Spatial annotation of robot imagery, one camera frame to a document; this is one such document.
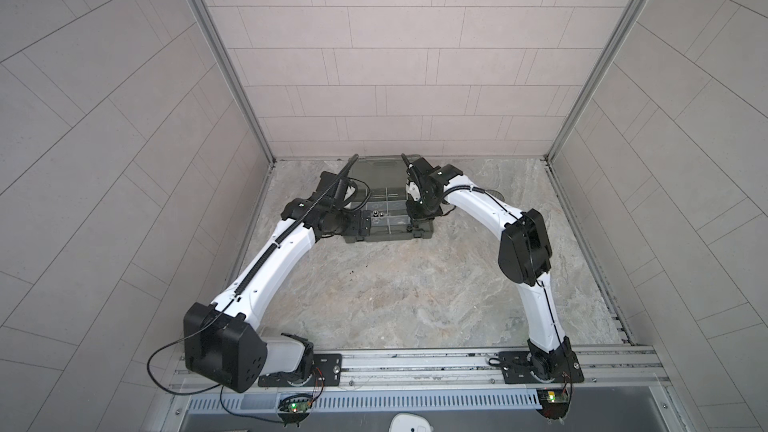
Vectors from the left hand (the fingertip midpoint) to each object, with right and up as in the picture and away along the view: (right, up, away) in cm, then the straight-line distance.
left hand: (364, 219), depth 79 cm
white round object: (+12, -41, -17) cm, 46 cm away
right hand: (+13, -2, +12) cm, 18 cm away
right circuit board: (+45, -41, -11) cm, 62 cm away
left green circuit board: (-13, -39, -15) cm, 44 cm away
